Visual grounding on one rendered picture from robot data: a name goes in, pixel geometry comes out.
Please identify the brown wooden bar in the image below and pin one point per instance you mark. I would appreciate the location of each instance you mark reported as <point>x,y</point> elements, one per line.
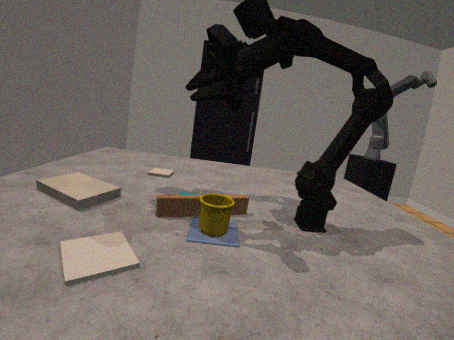
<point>172,205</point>

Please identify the yellow cup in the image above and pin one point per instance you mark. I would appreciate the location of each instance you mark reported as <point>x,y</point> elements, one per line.
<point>215,214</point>

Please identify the tan flat rectangular block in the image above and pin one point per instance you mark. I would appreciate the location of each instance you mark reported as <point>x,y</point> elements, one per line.
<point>78,190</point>

